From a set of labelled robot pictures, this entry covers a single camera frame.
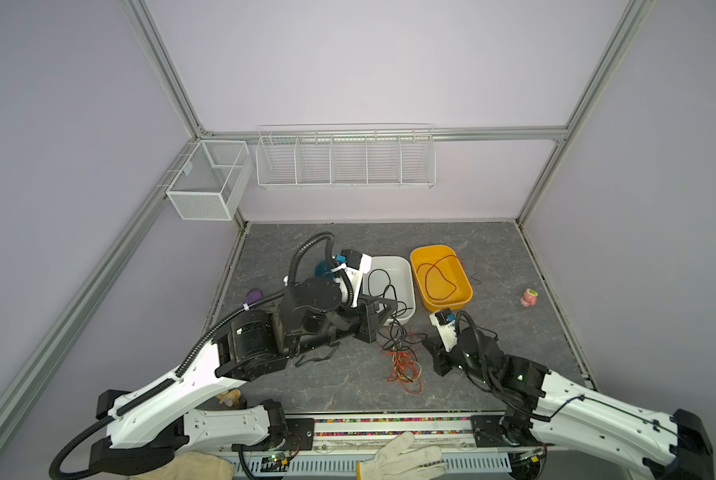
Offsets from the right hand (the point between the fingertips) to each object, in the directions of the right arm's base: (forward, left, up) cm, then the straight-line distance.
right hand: (425, 343), depth 76 cm
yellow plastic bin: (+27, -11, -12) cm, 32 cm away
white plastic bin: (+29, +7, -12) cm, 32 cm away
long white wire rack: (+62, +23, +15) cm, 68 cm away
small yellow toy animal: (-11, +51, -10) cm, 53 cm away
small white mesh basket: (+47, +68, +15) cm, 84 cm away
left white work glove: (-25, +56, -11) cm, 62 cm away
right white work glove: (-24, +8, -13) cm, 28 cm away
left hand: (-6, +9, +27) cm, 29 cm away
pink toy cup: (+18, -36, -9) cm, 41 cm away
